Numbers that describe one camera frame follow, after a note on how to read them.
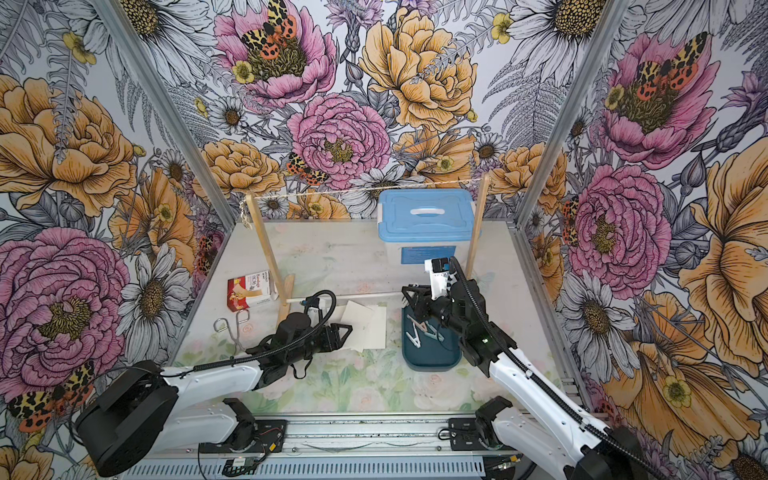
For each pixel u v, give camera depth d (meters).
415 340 0.89
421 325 0.92
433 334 0.91
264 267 1.06
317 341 0.75
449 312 0.64
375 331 0.92
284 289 0.96
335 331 0.78
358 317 0.94
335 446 0.73
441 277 0.67
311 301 0.78
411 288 0.75
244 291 0.97
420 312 0.67
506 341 0.56
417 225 0.97
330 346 0.76
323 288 0.76
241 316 0.96
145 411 0.42
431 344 0.90
